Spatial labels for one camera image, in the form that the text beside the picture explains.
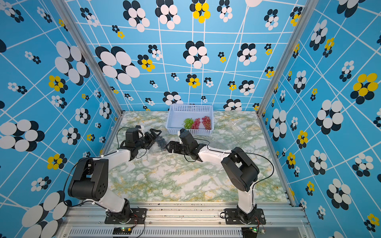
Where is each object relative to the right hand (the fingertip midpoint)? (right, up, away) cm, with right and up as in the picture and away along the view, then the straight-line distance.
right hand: (172, 147), depth 89 cm
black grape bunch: (-8, +1, +7) cm, 11 cm away
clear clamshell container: (+44, +9, +16) cm, 48 cm away
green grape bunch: (+8, +15, +22) cm, 28 cm away
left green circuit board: (-22, -39, -17) cm, 48 cm away
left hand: (-8, +8, +3) cm, 12 cm away
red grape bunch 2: (+23, +15, +22) cm, 35 cm away
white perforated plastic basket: (-1, +23, +31) cm, 38 cm away
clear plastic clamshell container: (-13, -2, +10) cm, 17 cm away
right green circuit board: (+39, -38, -20) cm, 58 cm away
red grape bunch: (+14, +13, +18) cm, 27 cm away
